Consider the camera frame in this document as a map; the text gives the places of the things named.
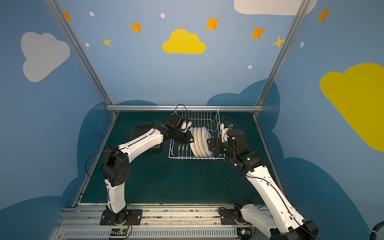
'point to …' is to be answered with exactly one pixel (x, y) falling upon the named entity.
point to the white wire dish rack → (205, 122)
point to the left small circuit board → (119, 232)
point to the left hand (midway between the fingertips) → (194, 138)
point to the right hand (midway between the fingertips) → (216, 138)
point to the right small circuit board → (244, 233)
